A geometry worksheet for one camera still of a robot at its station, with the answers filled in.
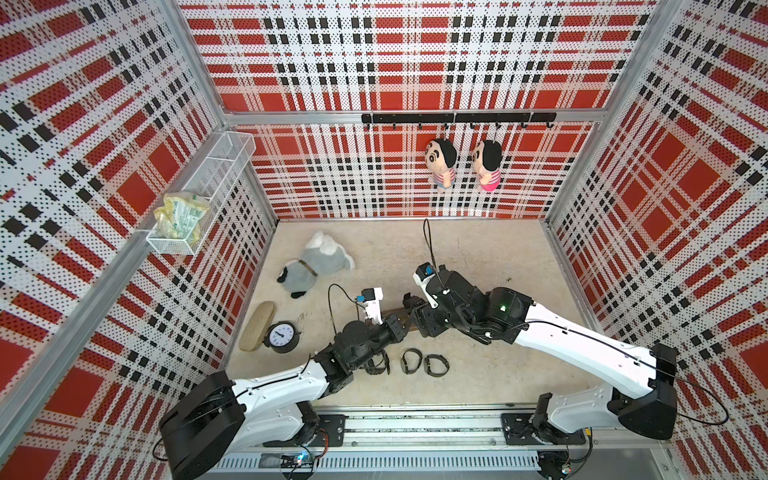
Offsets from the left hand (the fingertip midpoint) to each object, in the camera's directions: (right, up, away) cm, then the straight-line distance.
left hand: (422, 311), depth 75 cm
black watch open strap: (-4, -16, +7) cm, 18 cm away
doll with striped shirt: (+7, +44, +16) cm, 47 cm away
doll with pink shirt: (+22, +44, +19) cm, 53 cm away
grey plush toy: (-32, +13, +24) cm, 42 cm away
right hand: (+1, +1, -4) cm, 4 cm away
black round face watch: (+2, -18, +7) cm, 19 cm away
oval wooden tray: (-49, -7, +16) cm, 52 cm away
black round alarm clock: (-41, -11, +13) cm, 44 cm away
